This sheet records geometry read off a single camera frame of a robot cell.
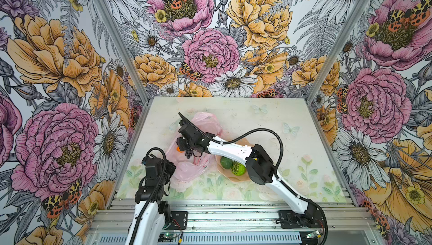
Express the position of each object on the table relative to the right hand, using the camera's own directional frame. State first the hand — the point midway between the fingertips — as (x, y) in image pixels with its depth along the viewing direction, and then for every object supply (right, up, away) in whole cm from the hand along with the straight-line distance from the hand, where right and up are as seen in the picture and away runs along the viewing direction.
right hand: (181, 144), depth 92 cm
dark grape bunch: (+3, -5, +2) cm, 7 cm away
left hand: (-2, -10, -8) cm, 13 cm away
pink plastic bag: (+6, -12, -10) cm, 16 cm away
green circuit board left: (-1, -35, -21) cm, 41 cm away
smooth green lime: (+24, -8, -7) cm, 26 cm away
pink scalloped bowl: (+25, -13, -7) cm, 29 cm away
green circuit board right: (+61, -34, -21) cm, 72 cm away
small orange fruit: (0, -1, -8) cm, 8 cm away
